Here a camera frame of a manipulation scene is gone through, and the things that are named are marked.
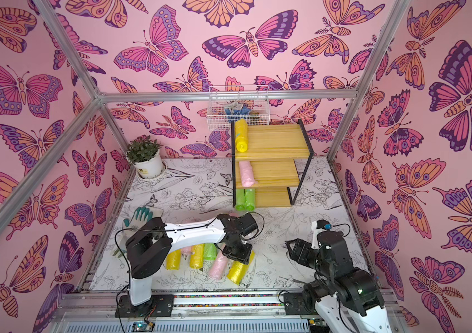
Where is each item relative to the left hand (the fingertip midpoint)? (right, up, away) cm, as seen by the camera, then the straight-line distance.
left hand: (248, 262), depth 81 cm
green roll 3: (-16, +4, +1) cm, 16 cm away
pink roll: (-1, +35, +4) cm, 35 cm away
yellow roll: (-4, -1, -4) cm, 6 cm away
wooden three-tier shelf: (+11, +42, -6) cm, 44 cm away
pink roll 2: (-12, -1, -2) cm, 12 cm away
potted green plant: (-50, +45, +18) cm, 70 cm away
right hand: (+15, +11, -12) cm, 22 cm away
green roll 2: (+1, +23, +16) cm, 28 cm away
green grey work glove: (-49, +16, +13) cm, 53 cm away
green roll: (-3, +23, +15) cm, 27 cm away
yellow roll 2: (-21, +2, +2) cm, 21 cm away
